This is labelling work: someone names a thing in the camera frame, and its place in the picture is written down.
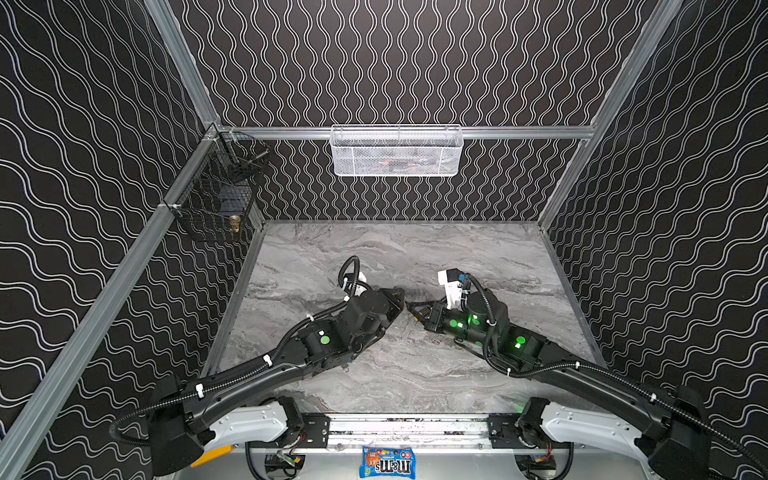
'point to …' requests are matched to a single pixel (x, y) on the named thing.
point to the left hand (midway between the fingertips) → (417, 295)
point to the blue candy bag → (387, 461)
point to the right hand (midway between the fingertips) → (407, 307)
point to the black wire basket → (214, 204)
